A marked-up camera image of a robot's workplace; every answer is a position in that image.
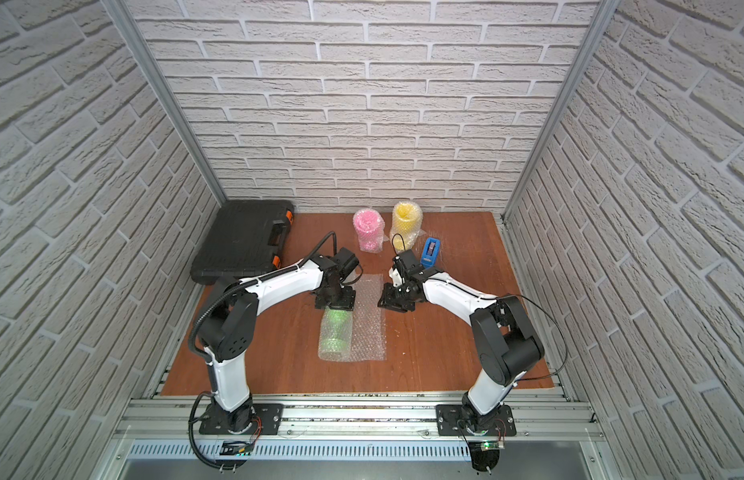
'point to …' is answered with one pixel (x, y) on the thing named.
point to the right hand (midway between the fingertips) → (385, 304)
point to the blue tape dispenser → (430, 253)
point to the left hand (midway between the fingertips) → (347, 304)
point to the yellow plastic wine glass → (407, 220)
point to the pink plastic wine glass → (369, 228)
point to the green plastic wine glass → (335, 334)
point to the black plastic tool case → (243, 241)
